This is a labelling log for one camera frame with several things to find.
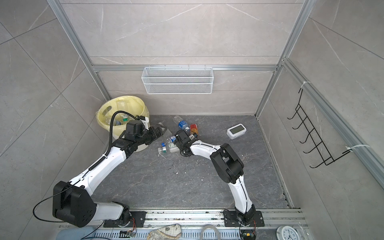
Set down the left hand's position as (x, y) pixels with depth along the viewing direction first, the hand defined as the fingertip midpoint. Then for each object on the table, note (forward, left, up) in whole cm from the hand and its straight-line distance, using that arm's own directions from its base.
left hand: (162, 127), depth 81 cm
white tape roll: (-45, -24, -21) cm, 55 cm away
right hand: (+3, -7, -21) cm, 22 cm away
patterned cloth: (-46, -4, -20) cm, 50 cm away
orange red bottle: (+15, -18, -20) cm, 30 cm away
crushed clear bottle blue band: (+6, -3, -19) cm, 20 cm away
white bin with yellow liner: (+21, +23, -2) cm, 31 cm away
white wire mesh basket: (+37, -8, +6) cm, 38 cm away
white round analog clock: (-49, -59, -20) cm, 79 cm away
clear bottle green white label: (-1, +3, -22) cm, 22 cm away
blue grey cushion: (-45, +39, -21) cm, 63 cm away
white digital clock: (+12, -49, -20) cm, 54 cm away
